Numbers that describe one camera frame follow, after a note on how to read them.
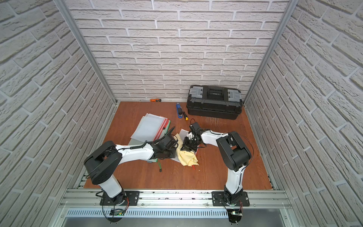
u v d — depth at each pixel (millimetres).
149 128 1037
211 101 979
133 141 960
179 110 1098
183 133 999
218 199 737
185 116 1093
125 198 725
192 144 812
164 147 696
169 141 710
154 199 757
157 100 1207
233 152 501
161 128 1024
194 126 792
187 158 852
